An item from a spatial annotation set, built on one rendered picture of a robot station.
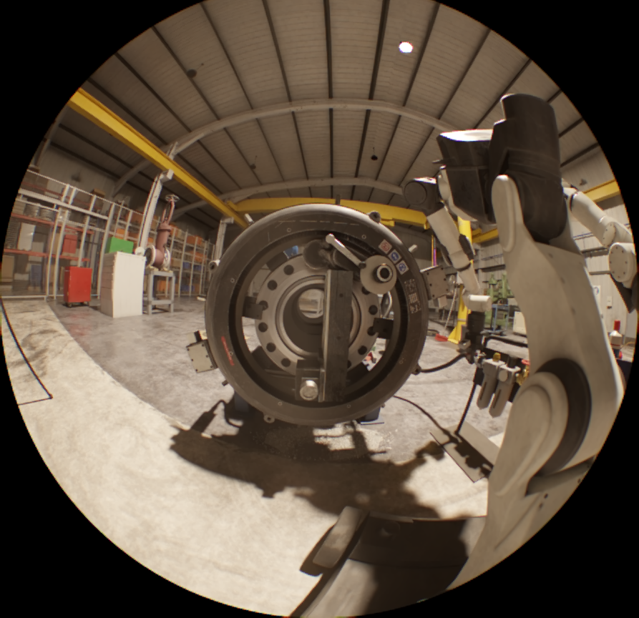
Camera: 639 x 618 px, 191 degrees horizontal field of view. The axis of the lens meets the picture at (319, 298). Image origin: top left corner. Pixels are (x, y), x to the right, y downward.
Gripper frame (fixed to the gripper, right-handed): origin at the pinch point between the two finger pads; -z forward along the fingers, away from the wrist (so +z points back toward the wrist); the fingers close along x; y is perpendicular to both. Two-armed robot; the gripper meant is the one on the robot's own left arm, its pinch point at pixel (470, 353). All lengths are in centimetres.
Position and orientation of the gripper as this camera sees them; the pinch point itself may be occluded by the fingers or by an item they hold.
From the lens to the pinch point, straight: 97.1
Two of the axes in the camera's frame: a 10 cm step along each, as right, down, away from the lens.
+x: -0.5, -0.3, 10.0
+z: 0.9, -10.0, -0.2
